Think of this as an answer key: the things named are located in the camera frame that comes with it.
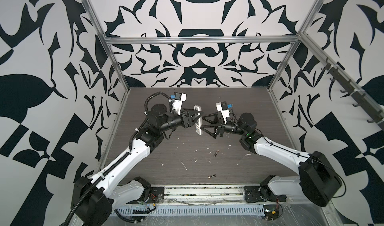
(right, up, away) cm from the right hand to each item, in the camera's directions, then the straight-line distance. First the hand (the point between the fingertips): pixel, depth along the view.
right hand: (204, 124), depth 68 cm
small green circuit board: (+32, -41, +3) cm, 52 cm away
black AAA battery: (+8, -20, +19) cm, 29 cm away
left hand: (-1, +7, -3) cm, 7 cm away
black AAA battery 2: (+5, -29, +12) cm, 31 cm away
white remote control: (-2, -1, -3) cm, 4 cm away
